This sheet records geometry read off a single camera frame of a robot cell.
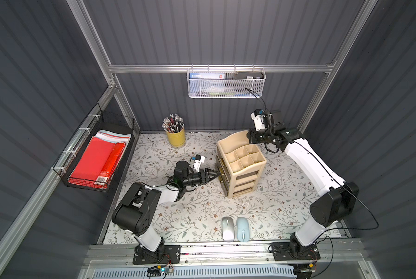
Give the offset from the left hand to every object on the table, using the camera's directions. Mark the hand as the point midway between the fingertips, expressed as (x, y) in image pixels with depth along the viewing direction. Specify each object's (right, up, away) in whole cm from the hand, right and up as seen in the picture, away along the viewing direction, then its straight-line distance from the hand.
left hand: (219, 177), depth 82 cm
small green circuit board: (-26, -36, -12) cm, 46 cm away
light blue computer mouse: (+10, -23, -4) cm, 25 cm away
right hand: (+14, +20, -1) cm, 24 cm away
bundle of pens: (-26, +28, +18) cm, 42 cm away
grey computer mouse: (+4, -22, -2) cm, 23 cm away
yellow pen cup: (-25, +19, +26) cm, 41 cm away
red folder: (-50, +7, -12) cm, 52 cm away
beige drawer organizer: (+8, +7, -9) cm, 14 cm away
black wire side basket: (-56, +25, +4) cm, 61 cm away
